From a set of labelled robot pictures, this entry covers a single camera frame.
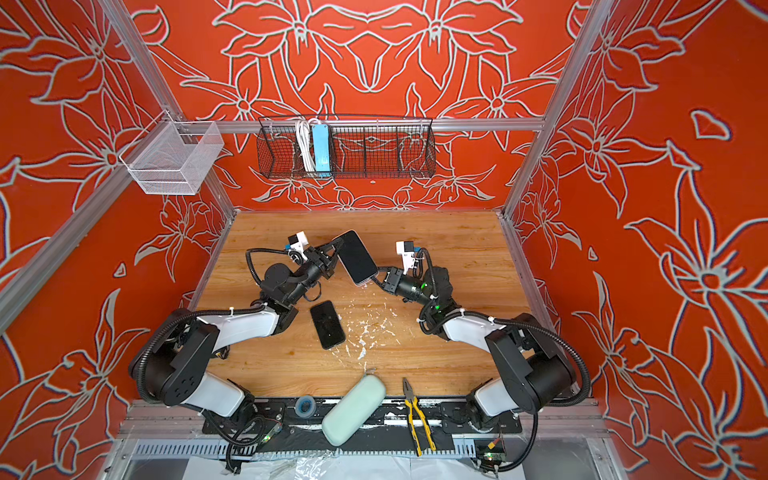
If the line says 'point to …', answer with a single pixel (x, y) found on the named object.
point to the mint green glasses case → (353, 409)
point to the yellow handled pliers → (412, 402)
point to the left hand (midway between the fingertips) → (343, 240)
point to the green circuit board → (491, 451)
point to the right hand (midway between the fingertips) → (361, 275)
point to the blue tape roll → (312, 406)
